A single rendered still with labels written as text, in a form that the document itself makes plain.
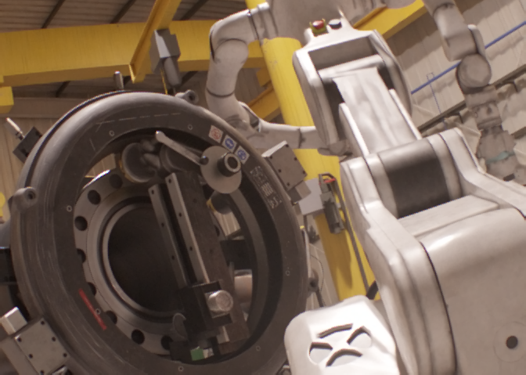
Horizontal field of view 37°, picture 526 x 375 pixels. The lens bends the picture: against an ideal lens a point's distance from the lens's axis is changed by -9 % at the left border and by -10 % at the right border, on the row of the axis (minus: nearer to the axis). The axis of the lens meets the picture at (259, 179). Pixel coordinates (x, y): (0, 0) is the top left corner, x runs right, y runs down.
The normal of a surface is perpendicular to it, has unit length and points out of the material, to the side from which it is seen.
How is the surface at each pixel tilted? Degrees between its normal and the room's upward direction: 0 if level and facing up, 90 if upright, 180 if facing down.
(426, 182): 97
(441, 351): 123
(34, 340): 90
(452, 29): 66
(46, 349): 90
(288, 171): 90
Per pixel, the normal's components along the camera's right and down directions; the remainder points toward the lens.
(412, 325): -0.06, -0.07
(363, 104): -0.25, -0.76
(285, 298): 0.61, -0.34
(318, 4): -0.04, -0.29
